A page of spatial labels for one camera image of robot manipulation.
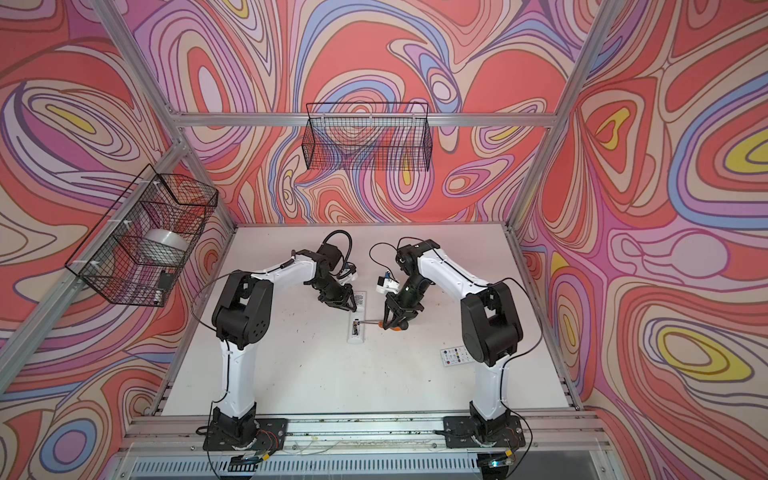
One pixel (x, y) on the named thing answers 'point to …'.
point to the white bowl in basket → (168, 238)
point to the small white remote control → (457, 355)
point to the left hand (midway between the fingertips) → (355, 305)
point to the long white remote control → (357, 319)
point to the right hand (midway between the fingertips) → (395, 331)
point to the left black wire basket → (140, 250)
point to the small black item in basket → (165, 281)
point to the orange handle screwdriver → (381, 324)
